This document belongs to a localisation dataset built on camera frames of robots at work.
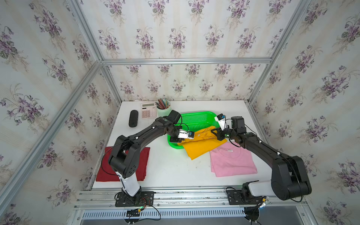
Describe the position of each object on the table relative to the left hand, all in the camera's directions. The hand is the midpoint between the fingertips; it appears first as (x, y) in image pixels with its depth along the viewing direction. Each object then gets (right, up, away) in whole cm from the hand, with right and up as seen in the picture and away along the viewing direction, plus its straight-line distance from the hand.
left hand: (184, 137), depth 87 cm
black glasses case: (-39, +11, +17) cm, 44 cm away
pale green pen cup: (-14, +16, +8) cm, 22 cm away
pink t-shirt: (+30, -15, 0) cm, 33 cm away
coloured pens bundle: (-15, +23, +14) cm, 31 cm away
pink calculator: (-28, +18, +23) cm, 41 cm away
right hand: (+19, +5, 0) cm, 20 cm away
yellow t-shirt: (+13, -2, 0) cm, 13 cm away
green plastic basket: (+7, +9, +19) cm, 22 cm away
